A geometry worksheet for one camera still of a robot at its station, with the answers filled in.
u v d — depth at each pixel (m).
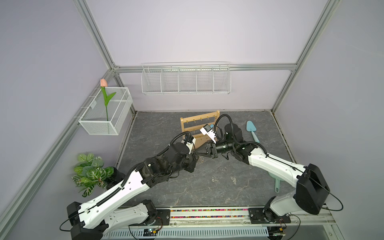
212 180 0.85
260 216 0.74
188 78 0.99
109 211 0.41
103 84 0.79
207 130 0.64
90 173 0.61
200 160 0.69
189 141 0.59
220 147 0.64
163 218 0.74
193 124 0.86
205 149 0.64
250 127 1.09
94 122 0.66
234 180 0.86
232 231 0.71
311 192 0.42
